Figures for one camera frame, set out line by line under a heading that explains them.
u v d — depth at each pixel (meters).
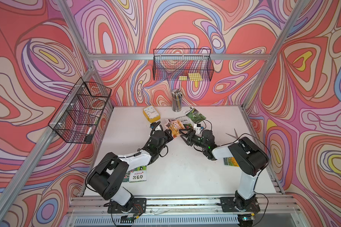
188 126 1.07
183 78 0.83
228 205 0.72
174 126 0.93
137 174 0.84
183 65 0.97
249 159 0.51
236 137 1.02
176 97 1.05
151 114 1.11
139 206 0.72
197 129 0.87
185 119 1.11
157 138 0.66
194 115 1.15
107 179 0.44
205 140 0.73
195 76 0.91
